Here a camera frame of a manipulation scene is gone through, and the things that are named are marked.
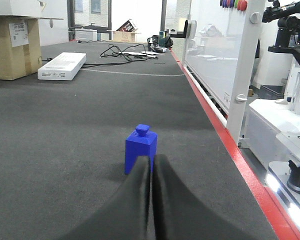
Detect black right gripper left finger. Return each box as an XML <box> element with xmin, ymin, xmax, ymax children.
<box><xmin>57</xmin><ymin>155</ymin><xmax>153</xmax><ymax>240</ymax></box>

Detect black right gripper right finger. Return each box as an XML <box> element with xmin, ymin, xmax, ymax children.
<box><xmin>152</xmin><ymin>154</ymin><xmax>245</xmax><ymax>240</ymax></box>

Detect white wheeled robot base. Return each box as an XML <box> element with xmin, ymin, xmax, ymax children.
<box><xmin>247</xmin><ymin>57</ymin><xmax>300</xmax><ymax>232</ymax></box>

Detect conveyor dark grey belt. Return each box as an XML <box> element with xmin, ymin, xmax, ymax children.
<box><xmin>0</xmin><ymin>41</ymin><xmax>300</xmax><ymax>240</ymax></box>

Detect white papers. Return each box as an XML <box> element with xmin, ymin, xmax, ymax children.
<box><xmin>121</xmin><ymin>50</ymin><xmax>161</xmax><ymax>59</ymax></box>

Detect dark grey crate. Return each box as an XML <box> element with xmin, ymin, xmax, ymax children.
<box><xmin>259</xmin><ymin>84</ymin><xmax>286</xmax><ymax>101</ymax></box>

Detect flat white carton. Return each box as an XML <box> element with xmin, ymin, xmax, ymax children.
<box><xmin>37</xmin><ymin>51</ymin><xmax>87</xmax><ymax>82</ymax></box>

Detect small open cardboard box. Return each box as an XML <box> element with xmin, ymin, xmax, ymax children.
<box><xmin>107</xmin><ymin>19</ymin><xmax>142</xmax><ymax>42</ymax></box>

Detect white boxy device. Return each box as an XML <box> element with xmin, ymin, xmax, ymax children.
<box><xmin>74</xmin><ymin>28</ymin><xmax>99</xmax><ymax>42</ymax></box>

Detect large brown cardboard box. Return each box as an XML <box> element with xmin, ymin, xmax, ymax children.
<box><xmin>0</xmin><ymin>0</ymin><xmax>65</xmax><ymax>81</ymax></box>

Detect tangled black cable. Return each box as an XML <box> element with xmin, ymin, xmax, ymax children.
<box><xmin>82</xmin><ymin>43</ymin><xmax>156</xmax><ymax>68</ymax></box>

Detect whiteboard with white frame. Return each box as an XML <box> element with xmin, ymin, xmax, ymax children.
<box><xmin>181</xmin><ymin>0</ymin><xmax>267</xmax><ymax>146</ymax></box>

